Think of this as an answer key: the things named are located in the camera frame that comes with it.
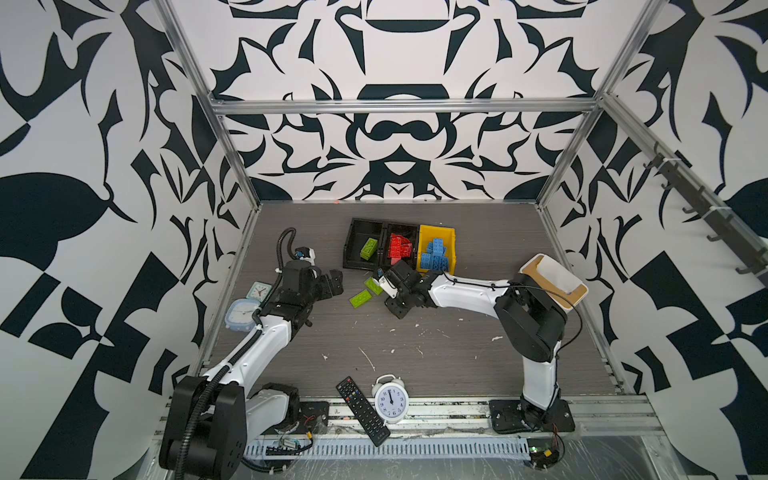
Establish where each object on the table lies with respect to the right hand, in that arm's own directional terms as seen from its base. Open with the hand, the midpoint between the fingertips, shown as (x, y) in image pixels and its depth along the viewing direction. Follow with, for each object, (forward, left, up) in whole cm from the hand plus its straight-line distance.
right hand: (392, 300), depth 93 cm
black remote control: (-30, +7, 0) cm, 31 cm away
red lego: (+16, -3, +5) cm, 17 cm away
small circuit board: (-39, -34, -4) cm, 52 cm away
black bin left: (+28, +11, 0) cm, 30 cm away
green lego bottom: (+18, +7, +2) cm, 20 cm away
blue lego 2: (+13, -12, +1) cm, 18 cm away
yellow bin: (+23, -12, +3) cm, 26 cm away
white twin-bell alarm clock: (-27, +1, +1) cm, 27 cm away
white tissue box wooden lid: (+2, -53, +3) cm, 53 cm away
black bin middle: (+28, -7, -1) cm, 29 cm away
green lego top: (+2, +6, +6) cm, 8 cm away
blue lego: (+16, -15, +5) cm, 22 cm away
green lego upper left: (+1, +10, -1) cm, 10 cm away
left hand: (+4, +18, +11) cm, 22 cm away
